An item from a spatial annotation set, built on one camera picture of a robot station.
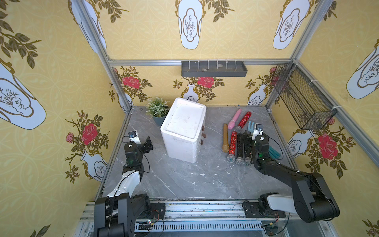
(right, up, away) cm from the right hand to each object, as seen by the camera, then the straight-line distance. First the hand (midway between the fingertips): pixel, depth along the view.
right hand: (250, 131), depth 88 cm
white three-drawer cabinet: (-40, +2, -10) cm, 42 cm away
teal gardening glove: (+16, -14, +4) cm, 22 cm away
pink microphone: (-6, +4, +18) cm, 19 cm away
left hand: (-66, -4, -2) cm, 66 cm away
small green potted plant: (-57, +14, +9) cm, 59 cm away
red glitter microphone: (-3, 0, +15) cm, 15 cm away
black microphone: (-6, -17, 0) cm, 18 cm away
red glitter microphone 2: (-12, -16, 0) cm, 20 cm away
